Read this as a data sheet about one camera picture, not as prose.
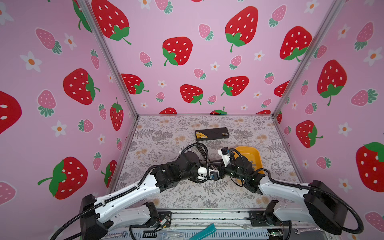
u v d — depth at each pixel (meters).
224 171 0.70
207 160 0.95
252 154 0.97
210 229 0.71
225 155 0.70
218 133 1.07
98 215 0.39
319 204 0.42
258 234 0.70
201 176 0.58
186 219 0.76
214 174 0.57
